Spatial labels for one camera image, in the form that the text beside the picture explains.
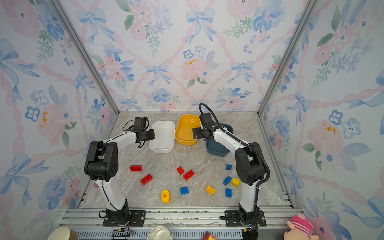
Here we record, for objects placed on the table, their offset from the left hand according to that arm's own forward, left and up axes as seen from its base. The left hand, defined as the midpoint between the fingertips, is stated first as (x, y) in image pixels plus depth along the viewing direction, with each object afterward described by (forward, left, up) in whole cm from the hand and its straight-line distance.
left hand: (153, 133), depth 101 cm
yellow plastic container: (+5, -21, -6) cm, 22 cm away
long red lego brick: (-30, -1, -5) cm, 30 cm away
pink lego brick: (-33, +27, -5) cm, 43 cm away
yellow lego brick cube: (-31, -51, -3) cm, 60 cm away
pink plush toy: (-54, -76, +1) cm, 93 cm away
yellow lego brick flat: (-36, -37, -5) cm, 52 cm away
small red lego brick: (-24, -20, -6) cm, 31 cm away
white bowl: (-55, -12, -6) cm, 57 cm away
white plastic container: (-4, -9, +1) cm, 10 cm away
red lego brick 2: (-24, +6, -4) cm, 25 cm away
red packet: (-56, -34, -1) cm, 66 cm away
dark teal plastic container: (-11, -42, -2) cm, 43 cm away
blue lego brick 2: (-37, -47, -5) cm, 60 cm away
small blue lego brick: (-22, -49, -4) cm, 54 cm away
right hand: (-2, -32, +5) cm, 32 cm away
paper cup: (-56, +28, +2) cm, 62 cm away
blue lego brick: (-35, -23, -7) cm, 42 cm away
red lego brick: (-27, -25, -4) cm, 37 cm away
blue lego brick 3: (-30, -47, -5) cm, 56 cm away
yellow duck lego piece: (-39, -13, -3) cm, 41 cm away
